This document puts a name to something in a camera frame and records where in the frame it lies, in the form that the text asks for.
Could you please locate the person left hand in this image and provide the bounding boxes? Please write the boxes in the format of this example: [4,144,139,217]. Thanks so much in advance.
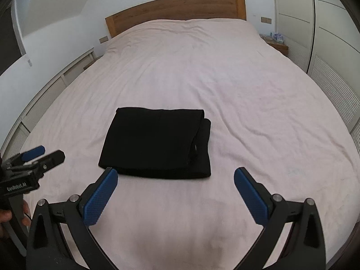
[0,200,31,238]

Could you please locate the brass wall switch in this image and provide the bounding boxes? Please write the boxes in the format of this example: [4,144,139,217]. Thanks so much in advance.
[99,36,109,43]
[261,16,272,24]

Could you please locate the white radiator cover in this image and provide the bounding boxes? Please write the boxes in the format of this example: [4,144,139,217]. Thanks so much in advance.
[1,48,97,159]

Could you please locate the wooden nightstand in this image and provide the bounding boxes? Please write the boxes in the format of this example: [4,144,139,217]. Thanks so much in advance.
[263,38,289,57]

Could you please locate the white wardrobe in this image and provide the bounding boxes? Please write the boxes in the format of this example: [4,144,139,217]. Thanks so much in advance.
[271,0,360,133]

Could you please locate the brass wall switch left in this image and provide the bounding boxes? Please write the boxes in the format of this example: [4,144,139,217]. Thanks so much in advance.
[99,36,109,43]

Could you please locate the brass wall switch right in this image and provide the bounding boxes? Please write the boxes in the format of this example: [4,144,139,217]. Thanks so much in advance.
[261,16,272,24]

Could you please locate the items on nightstand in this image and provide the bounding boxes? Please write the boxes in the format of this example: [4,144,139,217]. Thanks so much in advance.
[260,32,284,44]

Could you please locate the black pants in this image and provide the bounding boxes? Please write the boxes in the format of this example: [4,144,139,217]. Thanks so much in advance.
[98,107,211,180]

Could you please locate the wooden headboard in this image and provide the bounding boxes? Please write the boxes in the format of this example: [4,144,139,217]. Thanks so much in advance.
[105,0,247,38]

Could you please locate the pink bed sheet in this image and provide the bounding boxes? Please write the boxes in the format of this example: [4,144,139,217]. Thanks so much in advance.
[23,19,359,269]

